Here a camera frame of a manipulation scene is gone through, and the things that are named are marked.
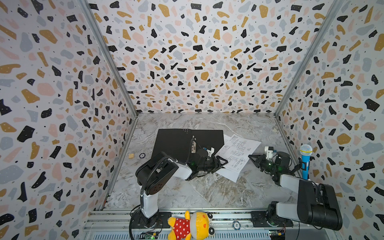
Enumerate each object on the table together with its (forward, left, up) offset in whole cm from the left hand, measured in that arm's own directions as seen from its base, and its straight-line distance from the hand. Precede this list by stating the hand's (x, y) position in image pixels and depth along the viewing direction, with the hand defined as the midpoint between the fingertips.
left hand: (227, 163), depth 84 cm
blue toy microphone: (-1, -36, +14) cm, 39 cm away
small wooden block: (+10, +59, -8) cm, 61 cm away
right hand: (+6, -13, +1) cm, 14 cm away
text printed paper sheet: (-3, -2, -9) cm, 10 cm away
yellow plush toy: (-29, +18, -1) cm, 34 cm away
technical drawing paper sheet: (+12, -9, -7) cm, 17 cm away
